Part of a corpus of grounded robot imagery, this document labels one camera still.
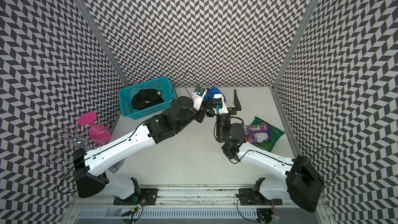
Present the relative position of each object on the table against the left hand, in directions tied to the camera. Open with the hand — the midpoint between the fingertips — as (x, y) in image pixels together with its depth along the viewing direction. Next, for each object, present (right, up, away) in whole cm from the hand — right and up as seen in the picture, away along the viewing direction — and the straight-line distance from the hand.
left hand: (203, 103), depth 68 cm
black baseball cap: (-42, +3, +41) cm, 59 cm away
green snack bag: (+43, -19, +23) cm, 52 cm away
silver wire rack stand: (-49, -15, -5) cm, 51 cm away
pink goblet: (-53, -15, +9) cm, 56 cm away
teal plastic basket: (-32, +14, +47) cm, 59 cm away
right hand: (+9, +4, -3) cm, 10 cm away
